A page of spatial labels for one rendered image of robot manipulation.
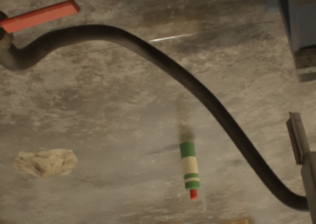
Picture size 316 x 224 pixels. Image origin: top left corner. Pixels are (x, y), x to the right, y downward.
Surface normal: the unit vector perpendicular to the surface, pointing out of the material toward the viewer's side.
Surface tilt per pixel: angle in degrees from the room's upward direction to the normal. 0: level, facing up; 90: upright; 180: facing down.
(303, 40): 0
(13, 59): 45
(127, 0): 0
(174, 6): 0
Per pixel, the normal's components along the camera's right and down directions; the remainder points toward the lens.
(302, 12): 0.11, 0.90
